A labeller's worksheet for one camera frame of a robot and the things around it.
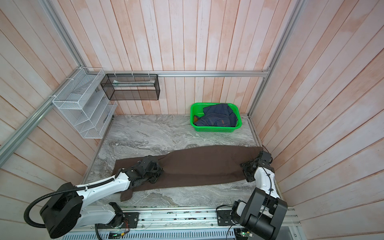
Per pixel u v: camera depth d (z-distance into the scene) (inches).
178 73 37.7
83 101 27.6
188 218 29.9
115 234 27.8
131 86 41.3
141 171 25.5
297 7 27.1
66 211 16.1
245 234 27.5
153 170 27.5
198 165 36.5
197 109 46.0
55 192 16.1
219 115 44.0
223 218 28.8
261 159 26.5
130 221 28.8
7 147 20.2
